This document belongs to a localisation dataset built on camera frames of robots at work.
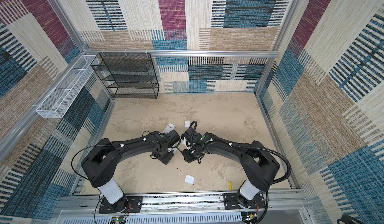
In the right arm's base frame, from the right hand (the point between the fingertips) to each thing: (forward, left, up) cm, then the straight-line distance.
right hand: (188, 161), depth 83 cm
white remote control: (+23, +12, -3) cm, 26 cm away
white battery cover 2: (-8, 0, -5) cm, 9 cm away
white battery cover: (+27, +1, -4) cm, 27 cm away
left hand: (+4, +13, -3) cm, 14 cm away
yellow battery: (-12, -21, -5) cm, 25 cm away
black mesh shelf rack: (+60, +44, +12) cm, 75 cm away
